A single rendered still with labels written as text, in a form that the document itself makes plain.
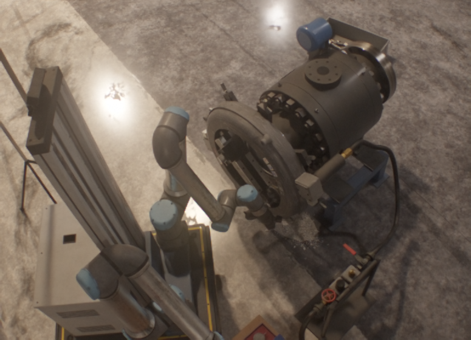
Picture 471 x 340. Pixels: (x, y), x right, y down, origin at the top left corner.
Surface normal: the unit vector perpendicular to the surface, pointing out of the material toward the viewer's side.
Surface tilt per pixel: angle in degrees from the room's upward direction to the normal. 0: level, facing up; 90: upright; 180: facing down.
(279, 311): 0
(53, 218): 0
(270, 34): 0
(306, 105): 16
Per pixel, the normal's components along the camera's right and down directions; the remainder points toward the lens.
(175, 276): -0.10, -0.59
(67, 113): 0.11, 0.80
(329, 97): 0.19, -0.29
